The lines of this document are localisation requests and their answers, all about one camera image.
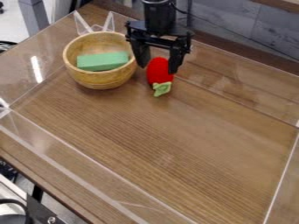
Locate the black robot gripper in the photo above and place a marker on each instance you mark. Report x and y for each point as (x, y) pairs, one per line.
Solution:
(158, 31)

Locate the red plush strawberry toy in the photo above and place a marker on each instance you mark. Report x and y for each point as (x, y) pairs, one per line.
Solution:
(158, 77)

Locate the green foam stick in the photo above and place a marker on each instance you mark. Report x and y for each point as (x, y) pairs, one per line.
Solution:
(102, 61)

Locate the light wooden bowl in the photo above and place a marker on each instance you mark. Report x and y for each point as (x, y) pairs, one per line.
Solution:
(100, 42)

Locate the black table leg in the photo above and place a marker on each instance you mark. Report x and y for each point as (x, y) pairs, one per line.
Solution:
(38, 193)

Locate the clear acrylic tray enclosure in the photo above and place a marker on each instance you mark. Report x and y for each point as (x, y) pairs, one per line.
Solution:
(204, 156)

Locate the grey post top left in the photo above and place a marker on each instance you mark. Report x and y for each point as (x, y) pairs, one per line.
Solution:
(34, 15)

